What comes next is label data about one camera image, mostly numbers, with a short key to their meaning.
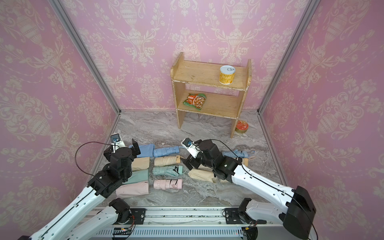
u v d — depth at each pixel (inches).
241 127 41.7
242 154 36.2
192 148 24.5
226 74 27.7
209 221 28.8
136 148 26.8
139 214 29.3
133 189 31.3
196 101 38.1
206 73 32.0
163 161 35.2
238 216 26.0
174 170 33.5
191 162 25.5
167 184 32.1
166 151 37.1
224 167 21.1
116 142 22.8
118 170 20.7
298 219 14.8
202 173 32.8
